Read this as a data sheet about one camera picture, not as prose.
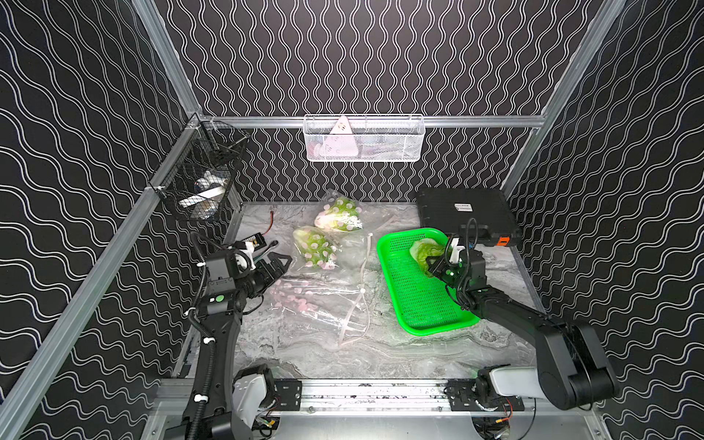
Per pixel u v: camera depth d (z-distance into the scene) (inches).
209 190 29.7
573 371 16.8
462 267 27.8
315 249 37.3
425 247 35.7
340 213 41.8
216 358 18.1
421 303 36.3
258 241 41.9
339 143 35.5
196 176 37.0
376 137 49.7
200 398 15.6
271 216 46.0
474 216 43.2
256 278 26.4
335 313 35.5
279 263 27.3
